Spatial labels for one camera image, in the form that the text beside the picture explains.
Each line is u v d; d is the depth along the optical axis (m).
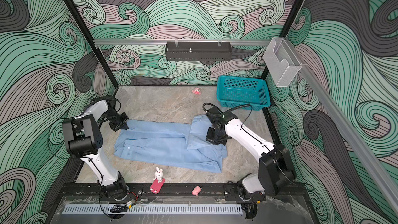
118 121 0.80
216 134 0.68
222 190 0.74
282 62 0.79
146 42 1.73
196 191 0.72
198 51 0.95
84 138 0.51
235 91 1.18
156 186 0.74
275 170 0.41
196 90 1.14
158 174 0.71
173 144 0.88
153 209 0.70
